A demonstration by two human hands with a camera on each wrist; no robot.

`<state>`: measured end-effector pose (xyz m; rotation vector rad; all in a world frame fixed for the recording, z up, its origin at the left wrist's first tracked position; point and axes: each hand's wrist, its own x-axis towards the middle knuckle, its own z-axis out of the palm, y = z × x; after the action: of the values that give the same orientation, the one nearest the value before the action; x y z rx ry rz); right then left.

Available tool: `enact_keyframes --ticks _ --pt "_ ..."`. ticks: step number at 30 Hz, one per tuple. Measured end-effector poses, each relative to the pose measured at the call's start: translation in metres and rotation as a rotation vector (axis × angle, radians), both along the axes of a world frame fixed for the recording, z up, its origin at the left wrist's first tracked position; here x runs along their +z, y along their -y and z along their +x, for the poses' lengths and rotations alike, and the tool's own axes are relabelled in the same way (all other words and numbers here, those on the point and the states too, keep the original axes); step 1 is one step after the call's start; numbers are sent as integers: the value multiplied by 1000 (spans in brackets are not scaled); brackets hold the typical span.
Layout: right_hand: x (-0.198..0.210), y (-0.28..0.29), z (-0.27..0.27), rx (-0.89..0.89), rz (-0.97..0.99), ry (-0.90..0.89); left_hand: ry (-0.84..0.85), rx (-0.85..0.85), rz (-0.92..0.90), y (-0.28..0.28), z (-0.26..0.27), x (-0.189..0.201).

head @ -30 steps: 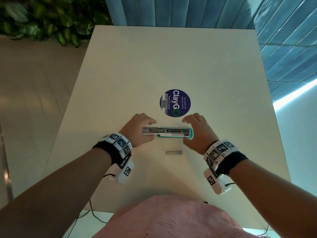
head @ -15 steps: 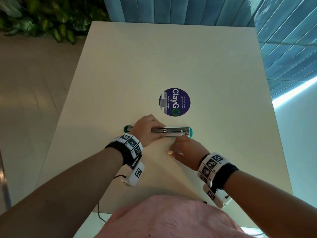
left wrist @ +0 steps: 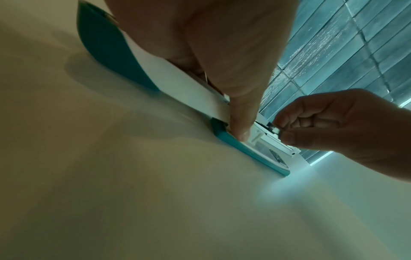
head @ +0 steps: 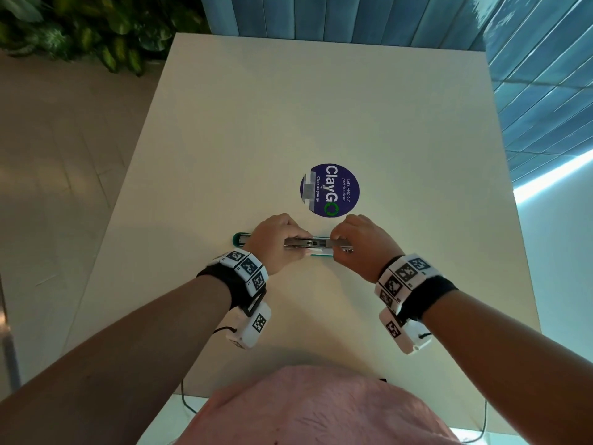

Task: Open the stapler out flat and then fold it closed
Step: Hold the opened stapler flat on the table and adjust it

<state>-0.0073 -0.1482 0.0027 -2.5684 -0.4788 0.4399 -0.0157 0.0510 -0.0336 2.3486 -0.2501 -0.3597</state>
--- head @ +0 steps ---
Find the person's right hand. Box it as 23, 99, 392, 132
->
330, 214, 405, 284

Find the person's left hand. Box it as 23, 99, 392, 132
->
243, 213, 314, 276

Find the green and silver stapler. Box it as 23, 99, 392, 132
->
233, 232, 354, 258

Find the person's left forearm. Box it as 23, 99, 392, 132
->
0, 274, 232, 445

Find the person's right forearm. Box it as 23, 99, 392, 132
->
421, 290, 593, 445

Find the round blue sticker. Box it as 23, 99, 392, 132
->
300, 163, 360, 218

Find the pink shirt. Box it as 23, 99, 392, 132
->
175, 364, 461, 445

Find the white light strip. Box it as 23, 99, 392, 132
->
513, 149, 593, 205

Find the green leafy plant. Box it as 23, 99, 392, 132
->
0, 0, 211, 77

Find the white wrist camera marker band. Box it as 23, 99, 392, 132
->
374, 253, 459, 356
196, 248, 272, 351

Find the thin black cable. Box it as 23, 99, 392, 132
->
180, 379, 198, 414
462, 398, 489, 444

